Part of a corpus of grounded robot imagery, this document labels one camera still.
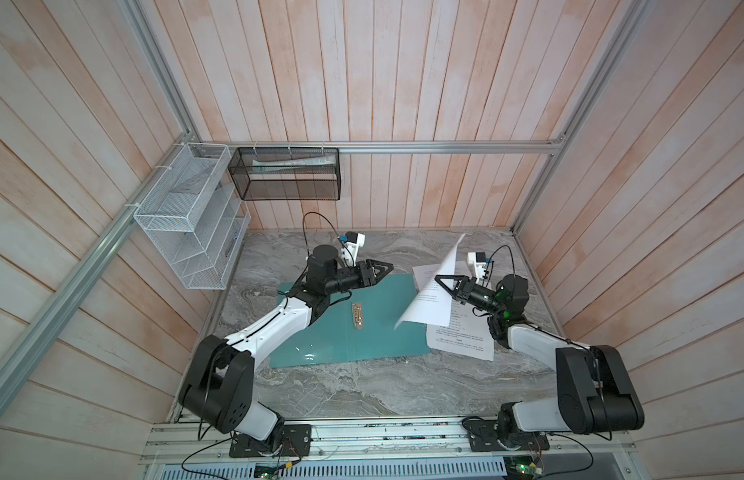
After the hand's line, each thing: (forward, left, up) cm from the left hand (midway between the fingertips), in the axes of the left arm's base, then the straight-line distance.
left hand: (390, 274), depth 76 cm
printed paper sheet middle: (-5, -26, -25) cm, 36 cm away
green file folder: (-7, +17, -24) cm, 31 cm away
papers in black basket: (+34, +38, +9) cm, 52 cm away
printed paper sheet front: (-5, -12, -7) cm, 14 cm away
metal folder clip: (+1, +9, -24) cm, 26 cm away
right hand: (+1, -13, -4) cm, 14 cm away
